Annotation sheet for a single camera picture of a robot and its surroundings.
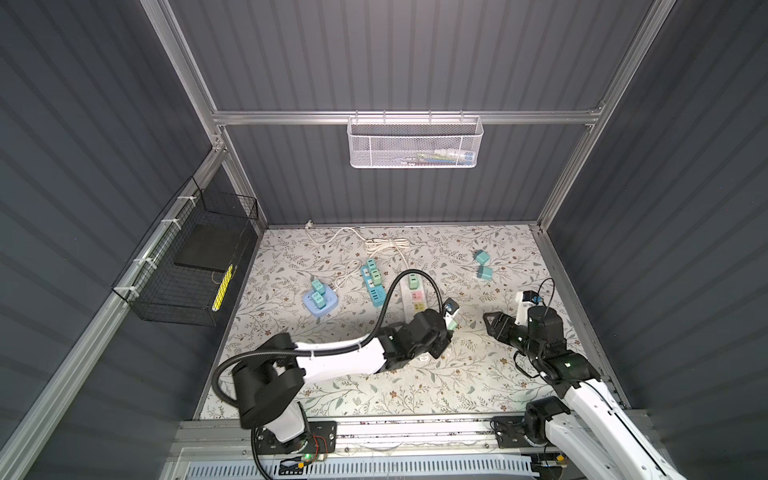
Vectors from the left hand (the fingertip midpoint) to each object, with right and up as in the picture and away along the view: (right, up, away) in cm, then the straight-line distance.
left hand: (448, 327), depth 80 cm
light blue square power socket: (-35, +5, +17) cm, 39 cm away
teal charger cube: (-39, +9, +14) cm, 42 cm away
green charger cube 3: (-1, +3, -10) cm, 11 cm away
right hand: (+13, +2, +1) cm, 13 cm away
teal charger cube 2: (-22, +16, +19) cm, 34 cm away
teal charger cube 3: (+18, +13, +25) cm, 33 cm away
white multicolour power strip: (-8, +5, +16) cm, 19 cm away
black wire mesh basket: (-66, +16, -7) cm, 68 cm away
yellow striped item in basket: (-55, +12, -10) cm, 57 cm away
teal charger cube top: (+18, +19, +29) cm, 39 cm away
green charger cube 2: (-11, +14, -15) cm, 23 cm away
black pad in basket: (-62, +22, -4) cm, 65 cm away
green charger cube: (-20, +12, +16) cm, 29 cm away
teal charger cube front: (-38, +5, +12) cm, 40 cm away
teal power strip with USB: (-20, +7, +19) cm, 28 cm away
